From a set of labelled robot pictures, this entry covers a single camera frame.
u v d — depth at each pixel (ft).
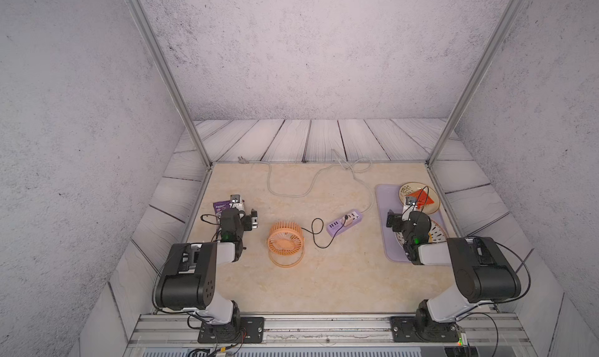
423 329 2.18
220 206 3.33
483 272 1.54
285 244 2.77
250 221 2.85
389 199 3.54
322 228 3.16
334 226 3.09
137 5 2.37
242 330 2.38
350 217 3.04
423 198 3.36
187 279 1.48
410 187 3.52
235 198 2.68
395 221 2.84
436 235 3.07
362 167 3.91
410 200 2.69
